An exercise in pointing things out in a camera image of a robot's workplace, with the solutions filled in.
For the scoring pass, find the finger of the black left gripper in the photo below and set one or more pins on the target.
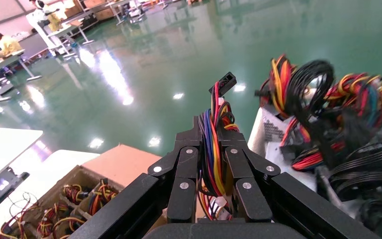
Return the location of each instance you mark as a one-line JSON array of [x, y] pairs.
[[0, 198]]

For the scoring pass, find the brown cardboard carton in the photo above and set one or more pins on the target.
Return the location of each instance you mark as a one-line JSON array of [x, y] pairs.
[[103, 14]]

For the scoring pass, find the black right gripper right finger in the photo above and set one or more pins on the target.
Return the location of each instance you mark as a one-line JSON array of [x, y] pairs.
[[243, 171]]

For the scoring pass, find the person in yellow clothes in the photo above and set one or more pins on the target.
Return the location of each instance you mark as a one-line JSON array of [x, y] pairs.
[[8, 46], [54, 21]]

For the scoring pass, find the white desk with thin legs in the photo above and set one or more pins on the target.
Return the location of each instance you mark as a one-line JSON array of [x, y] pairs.
[[0, 64], [62, 31]]

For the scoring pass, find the person in white clothes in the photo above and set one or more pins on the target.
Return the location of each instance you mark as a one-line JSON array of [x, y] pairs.
[[37, 16]]

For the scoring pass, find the brown cardboard divider box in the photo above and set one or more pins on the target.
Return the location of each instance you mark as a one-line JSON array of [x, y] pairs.
[[121, 165]]

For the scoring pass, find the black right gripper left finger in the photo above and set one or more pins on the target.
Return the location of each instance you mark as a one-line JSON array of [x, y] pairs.
[[182, 171]]

